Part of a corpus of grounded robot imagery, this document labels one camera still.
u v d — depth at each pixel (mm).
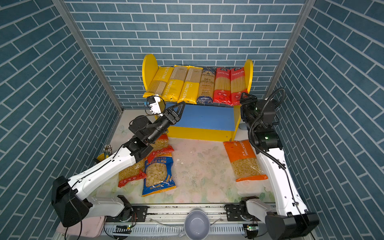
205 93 691
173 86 724
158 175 825
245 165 886
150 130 502
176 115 565
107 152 788
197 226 694
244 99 589
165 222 726
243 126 894
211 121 964
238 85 718
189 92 708
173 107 567
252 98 582
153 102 571
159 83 739
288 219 362
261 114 452
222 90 696
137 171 838
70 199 371
